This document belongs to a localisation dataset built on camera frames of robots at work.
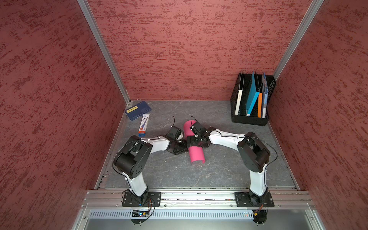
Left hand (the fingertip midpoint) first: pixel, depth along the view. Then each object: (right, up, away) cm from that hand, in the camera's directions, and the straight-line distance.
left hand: (188, 152), depth 91 cm
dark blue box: (-42, +28, +23) cm, 55 cm away
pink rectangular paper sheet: (+5, +1, -5) cm, 7 cm away
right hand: (+3, +3, +2) cm, 5 cm away
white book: (+32, +40, -4) cm, 52 cm away
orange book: (+47, +31, +1) cm, 57 cm away
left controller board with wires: (-25, -26, -19) cm, 41 cm away
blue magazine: (+48, +36, -5) cm, 60 cm away
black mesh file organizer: (+48, +21, +14) cm, 55 cm away
